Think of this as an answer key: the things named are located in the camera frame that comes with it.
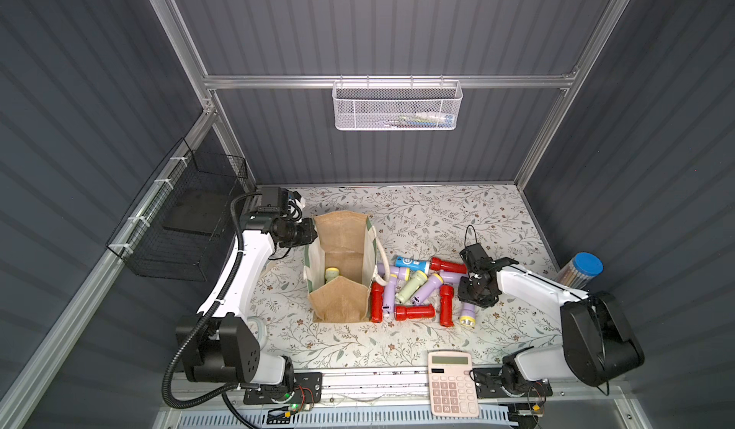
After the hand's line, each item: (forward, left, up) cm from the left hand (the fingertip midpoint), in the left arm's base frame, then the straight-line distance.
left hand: (317, 235), depth 81 cm
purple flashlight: (-4, -26, -16) cm, 31 cm away
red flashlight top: (0, -37, -16) cm, 41 cm away
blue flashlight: (-1, -31, -16) cm, 36 cm away
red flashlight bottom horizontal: (-17, -25, -16) cm, 34 cm away
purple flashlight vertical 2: (-17, -44, -16) cm, 50 cm away
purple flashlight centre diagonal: (-9, -33, -17) cm, 38 cm away
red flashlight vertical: (-10, -17, -17) cm, 26 cm away
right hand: (-11, -46, -19) cm, 51 cm away
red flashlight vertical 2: (-12, -39, -17) cm, 44 cm away
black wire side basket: (-2, +33, +10) cm, 34 cm away
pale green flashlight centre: (-8, -28, -17) cm, 34 cm away
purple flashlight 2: (-5, -41, -17) cm, 45 cm away
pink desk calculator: (-35, -36, -18) cm, 53 cm away
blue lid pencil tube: (-11, -71, -1) cm, 72 cm away
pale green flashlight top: (-4, -3, -16) cm, 16 cm away
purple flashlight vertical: (-11, -21, -17) cm, 29 cm away
